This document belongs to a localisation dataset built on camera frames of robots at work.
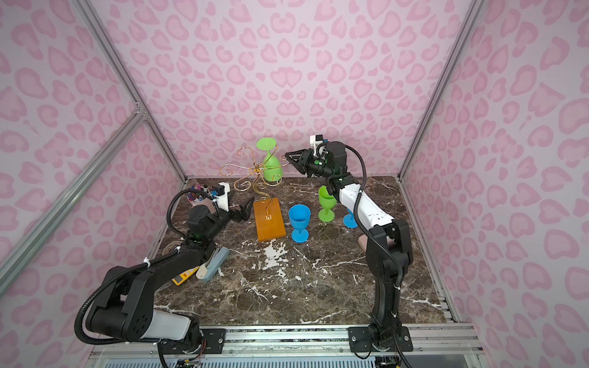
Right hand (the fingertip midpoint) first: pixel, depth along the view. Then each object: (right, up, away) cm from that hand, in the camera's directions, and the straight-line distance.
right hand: (287, 158), depth 79 cm
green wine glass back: (-7, -2, +12) cm, 14 cm away
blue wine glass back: (+26, -24, +24) cm, 43 cm away
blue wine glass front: (+4, -21, +12) cm, 24 cm away
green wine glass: (+16, -15, +14) cm, 26 cm away
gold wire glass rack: (-14, -9, -6) cm, 18 cm away
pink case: (+30, -31, +16) cm, 46 cm away
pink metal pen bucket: (-40, -14, +18) cm, 46 cm away
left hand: (-15, -12, +4) cm, 20 cm away
